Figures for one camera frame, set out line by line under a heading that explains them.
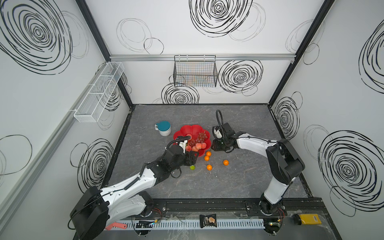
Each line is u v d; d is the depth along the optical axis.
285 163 0.48
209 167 0.86
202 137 0.97
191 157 0.70
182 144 0.72
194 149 0.91
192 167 0.86
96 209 0.39
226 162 0.87
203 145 0.93
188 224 0.77
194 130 1.01
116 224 0.69
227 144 0.69
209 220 0.69
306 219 0.68
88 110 0.72
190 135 0.99
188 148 0.91
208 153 0.91
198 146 0.89
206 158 0.89
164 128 0.98
